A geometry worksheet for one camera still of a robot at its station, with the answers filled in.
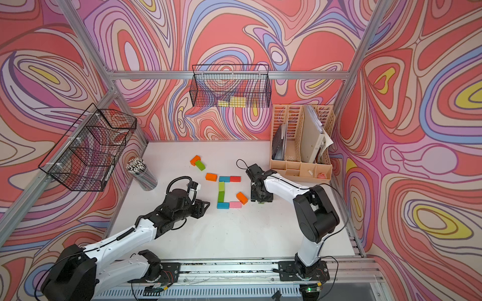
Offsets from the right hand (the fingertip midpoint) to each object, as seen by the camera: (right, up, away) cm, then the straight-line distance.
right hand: (261, 202), depth 91 cm
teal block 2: (-19, -1, 0) cm, 19 cm away
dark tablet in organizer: (+10, +29, +12) cm, 33 cm away
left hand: (-25, +1, -7) cm, 26 cm away
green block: (-34, +18, +16) cm, 41 cm away
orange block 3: (-10, +2, +4) cm, 10 cm away
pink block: (-13, -1, +2) cm, 13 cm away
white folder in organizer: (+25, +31, -2) cm, 40 cm away
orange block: (-37, +21, +17) cm, 46 cm away
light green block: (-21, +7, +8) cm, 23 cm away
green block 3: (0, -1, +2) cm, 2 cm away
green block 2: (-20, +2, +5) cm, 21 cm away
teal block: (-19, +11, +10) cm, 24 cm away
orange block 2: (-26, +12, +11) cm, 31 cm away
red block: (-13, +11, +11) cm, 20 cm away
